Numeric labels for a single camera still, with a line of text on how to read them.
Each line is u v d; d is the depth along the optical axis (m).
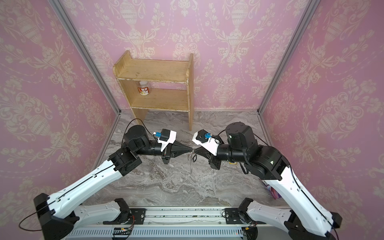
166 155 0.50
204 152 0.49
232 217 0.73
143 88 0.97
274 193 0.78
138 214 0.75
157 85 1.06
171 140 0.46
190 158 0.69
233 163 0.48
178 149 0.53
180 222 0.73
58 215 0.39
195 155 0.57
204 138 0.43
